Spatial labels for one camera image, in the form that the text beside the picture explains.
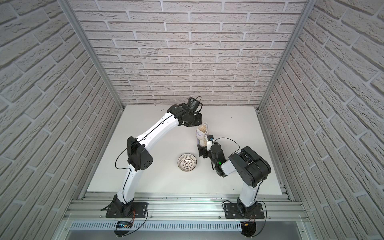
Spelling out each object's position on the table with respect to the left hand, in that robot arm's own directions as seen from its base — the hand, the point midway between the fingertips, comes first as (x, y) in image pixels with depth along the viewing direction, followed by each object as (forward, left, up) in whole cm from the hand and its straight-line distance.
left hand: (200, 117), depth 88 cm
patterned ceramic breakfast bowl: (-20, +8, -19) cm, 29 cm away
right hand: (-10, -1, -15) cm, 18 cm away
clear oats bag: (-10, -1, -2) cm, 10 cm away
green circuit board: (-51, +38, -23) cm, 68 cm away
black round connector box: (-53, -23, -20) cm, 61 cm away
